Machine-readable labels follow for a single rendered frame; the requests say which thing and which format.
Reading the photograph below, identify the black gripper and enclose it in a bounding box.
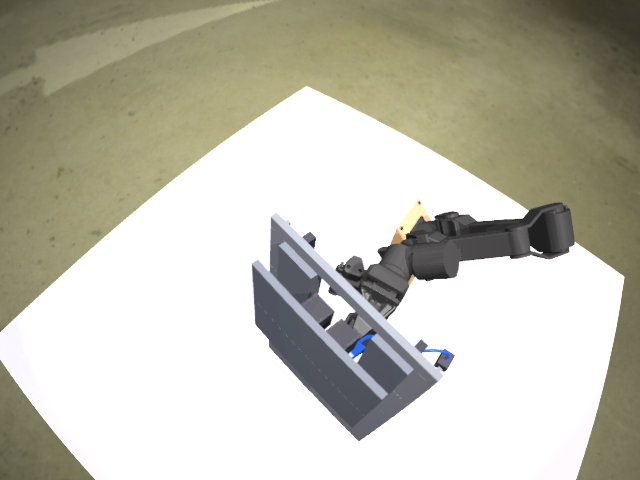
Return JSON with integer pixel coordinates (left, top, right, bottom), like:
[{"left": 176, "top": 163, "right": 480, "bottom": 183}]
[{"left": 344, "top": 263, "right": 409, "bottom": 341}]

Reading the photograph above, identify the blue network cable plug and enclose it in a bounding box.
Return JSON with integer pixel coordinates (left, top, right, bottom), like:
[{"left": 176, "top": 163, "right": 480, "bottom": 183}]
[{"left": 349, "top": 335, "right": 450, "bottom": 360}]

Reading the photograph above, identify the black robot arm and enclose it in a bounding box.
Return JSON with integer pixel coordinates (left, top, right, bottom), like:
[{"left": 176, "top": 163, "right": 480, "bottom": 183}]
[{"left": 335, "top": 202, "right": 575, "bottom": 290}]

